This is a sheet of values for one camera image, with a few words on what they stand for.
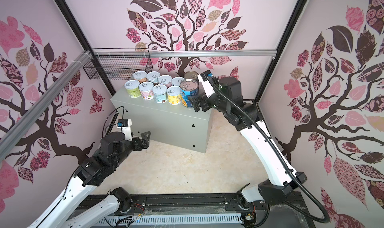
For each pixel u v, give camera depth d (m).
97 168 0.45
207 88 0.52
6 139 0.50
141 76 0.78
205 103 0.54
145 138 0.61
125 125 0.57
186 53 0.94
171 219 0.70
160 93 0.70
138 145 0.60
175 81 0.75
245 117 0.42
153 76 0.77
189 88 0.64
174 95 0.68
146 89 0.71
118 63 0.95
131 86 0.73
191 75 0.70
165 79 0.76
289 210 0.72
